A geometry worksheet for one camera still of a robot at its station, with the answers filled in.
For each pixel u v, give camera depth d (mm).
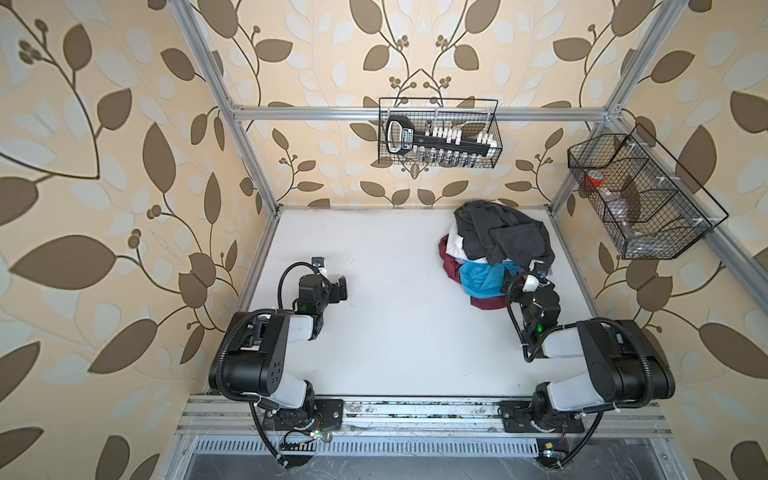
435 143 843
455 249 1003
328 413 739
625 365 443
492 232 941
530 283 792
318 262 828
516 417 733
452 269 980
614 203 705
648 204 738
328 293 843
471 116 911
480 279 953
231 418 760
